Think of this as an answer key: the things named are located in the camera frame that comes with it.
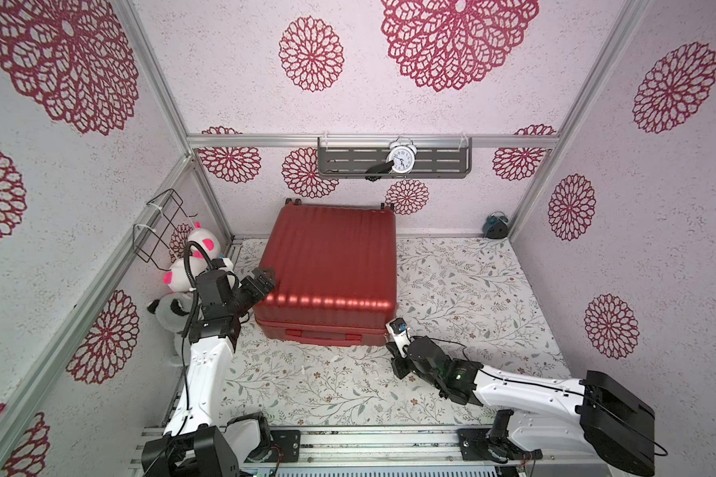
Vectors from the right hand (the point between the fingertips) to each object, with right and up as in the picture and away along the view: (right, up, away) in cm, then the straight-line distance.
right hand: (385, 345), depth 81 cm
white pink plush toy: (-54, +29, +10) cm, 63 cm away
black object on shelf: (-1, +52, +11) cm, 53 cm away
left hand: (-32, +18, 0) cm, 37 cm away
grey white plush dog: (-55, +10, -5) cm, 56 cm away
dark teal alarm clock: (+47, +37, +36) cm, 70 cm away
